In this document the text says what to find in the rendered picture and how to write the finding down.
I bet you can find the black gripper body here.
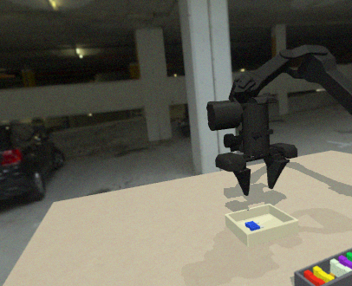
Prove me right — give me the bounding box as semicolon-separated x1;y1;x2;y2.
215;125;297;172

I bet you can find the cream shallow square tray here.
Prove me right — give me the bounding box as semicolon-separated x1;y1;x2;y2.
225;204;298;247

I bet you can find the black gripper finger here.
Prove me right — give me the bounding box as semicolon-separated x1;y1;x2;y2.
263;158;290;189
233;168;251;196

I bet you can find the yellow fuse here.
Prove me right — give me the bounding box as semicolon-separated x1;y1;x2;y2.
313;266;335;283

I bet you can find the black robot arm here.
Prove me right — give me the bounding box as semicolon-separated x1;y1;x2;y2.
206;45;352;152

